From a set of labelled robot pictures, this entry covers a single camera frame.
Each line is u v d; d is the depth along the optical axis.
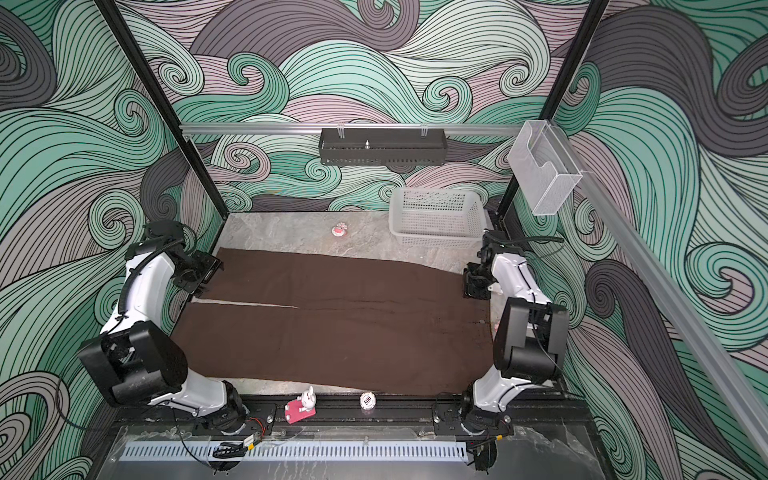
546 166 0.79
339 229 1.11
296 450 0.70
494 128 0.93
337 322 0.91
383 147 0.95
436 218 1.19
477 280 0.76
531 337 0.45
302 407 0.71
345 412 0.74
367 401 0.71
